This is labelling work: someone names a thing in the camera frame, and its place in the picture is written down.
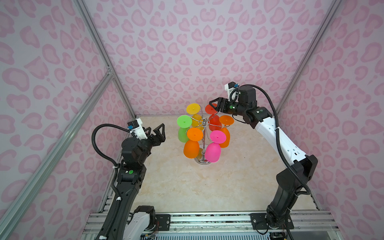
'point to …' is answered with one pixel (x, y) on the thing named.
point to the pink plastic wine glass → (213, 150)
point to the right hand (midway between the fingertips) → (214, 102)
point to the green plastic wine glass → (184, 122)
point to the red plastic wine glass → (214, 121)
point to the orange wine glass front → (191, 147)
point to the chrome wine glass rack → (205, 123)
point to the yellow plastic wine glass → (194, 108)
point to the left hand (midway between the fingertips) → (157, 124)
